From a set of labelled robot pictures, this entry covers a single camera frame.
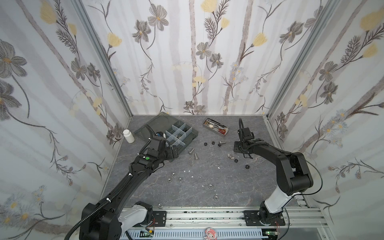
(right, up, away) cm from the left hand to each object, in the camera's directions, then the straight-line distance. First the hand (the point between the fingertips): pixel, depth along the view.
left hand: (169, 146), depth 82 cm
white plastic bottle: (-30, +5, +16) cm, 35 cm away
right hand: (+41, 0, +14) cm, 44 cm away
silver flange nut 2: (+26, -28, -2) cm, 38 cm away
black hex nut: (+22, -1, +22) cm, 31 cm away
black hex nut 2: (+27, 0, +22) cm, 35 cm away
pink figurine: (+22, -39, -15) cm, 47 cm away
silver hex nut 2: (0, -20, +4) cm, 21 cm away
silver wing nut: (+38, -9, +14) cm, 41 cm away
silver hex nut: (+2, -18, +6) cm, 19 cm away
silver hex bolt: (+13, -5, +18) cm, 22 cm away
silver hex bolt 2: (+15, -8, +15) cm, 23 cm away
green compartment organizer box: (+2, +6, +24) cm, 25 cm away
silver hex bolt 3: (+33, 0, +22) cm, 39 cm away
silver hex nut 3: (+6, -21, +5) cm, 22 cm away
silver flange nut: (+23, -23, +2) cm, 33 cm away
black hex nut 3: (+48, -14, +10) cm, 51 cm away
